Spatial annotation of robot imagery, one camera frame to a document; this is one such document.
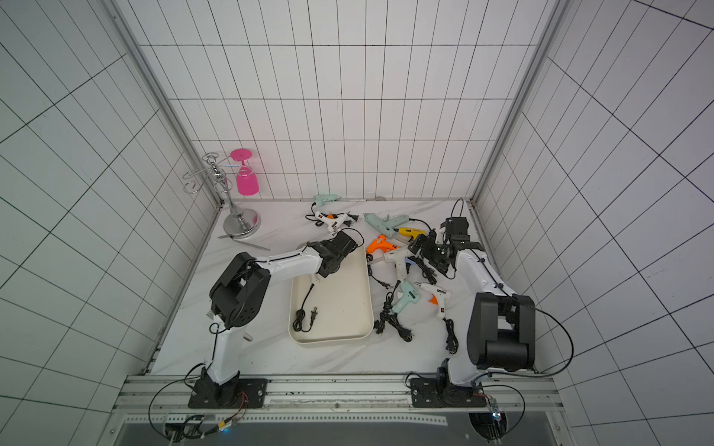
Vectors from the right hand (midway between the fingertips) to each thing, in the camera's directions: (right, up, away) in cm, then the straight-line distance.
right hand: (409, 249), depth 91 cm
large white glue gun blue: (-2, -4, +6) cm, 8 cm away
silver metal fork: (-62, +1, +15) cm, 64 cm away
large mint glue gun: (-6, +8, +17) cm, 19 cm away
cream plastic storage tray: (-24, -19, -4) cm, 31 cm away
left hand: (-33, -2, +6) cm, 34 cm away
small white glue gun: (+9, -16, -1) cm, 18 cm away
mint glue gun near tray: (-1, -15, -1) cm, 15 cm away
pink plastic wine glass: (-60, +26, +13) cm, 67 cm away
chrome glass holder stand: (-65, +9, +20) cm, 69 cm away
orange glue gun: (-8, +1, +13) cm, 15 cm away
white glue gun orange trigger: (-28, +10, +19) cm, 35 cm away
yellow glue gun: (+3, +5, +16) cm, 17 cm away
